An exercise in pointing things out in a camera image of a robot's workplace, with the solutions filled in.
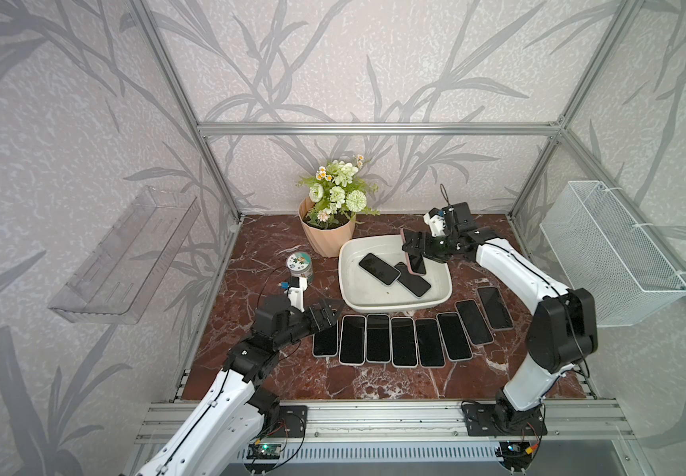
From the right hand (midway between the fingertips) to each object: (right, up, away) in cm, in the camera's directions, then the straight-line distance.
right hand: (413, 247), depth 88 cm
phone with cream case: (-3, -29, -1) cm, 29 cm away
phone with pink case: (-18, -28, 0) cm, 33 cm away
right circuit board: (+24, -51, -14) cm, 58 cm away
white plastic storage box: (-15, -15, +10) cm, 24 cm away
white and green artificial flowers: (-23, +14, -3) cm, 27 cm away
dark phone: (-9, -8, +15) cm, 19 cm away
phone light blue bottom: (+2, -12, +11) cm, 17 cm away
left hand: (-21, -16, -13) cm, 30 cm away
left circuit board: (-39, -49, -17) cm, 65 cm away
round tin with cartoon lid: (-36, -6, +8) cm, 37 cm away
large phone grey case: (+13, -28, -1) cm, 31 cm away
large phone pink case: (-1, +1, -7) cm, 8 cm away
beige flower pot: (-27, +1, +10) cm, 29 cm away
